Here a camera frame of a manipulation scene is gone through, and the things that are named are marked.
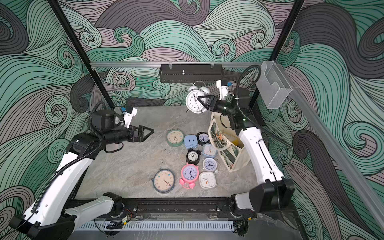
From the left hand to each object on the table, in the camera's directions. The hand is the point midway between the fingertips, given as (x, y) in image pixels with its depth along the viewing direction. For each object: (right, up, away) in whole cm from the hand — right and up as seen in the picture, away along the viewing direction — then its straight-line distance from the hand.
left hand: (146, 128), depth 65 cm
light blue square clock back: (+21, -10, +30) cm, 38 cm away
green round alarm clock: (+10, -9, +33) cm, 35 cm away
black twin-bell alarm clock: (+21, -19, +24) cm, 38 cm away
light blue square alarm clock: (+32, -16, +27) cm, 45 cm away
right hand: (+24, +13, +2) cm, 27 cm away
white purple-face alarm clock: (+31, -23, +21) cm, 44 cm away
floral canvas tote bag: (+39, -8, +6) cm, 40 cm away
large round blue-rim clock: (+5, -30, +15) cm, 34 cm away
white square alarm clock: (+29, -29, +14) cm, 44 cm away
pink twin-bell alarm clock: (+20, -28, +17) cm, 38 cm away
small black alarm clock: (+29, -9, +33) cm, 44 cm away
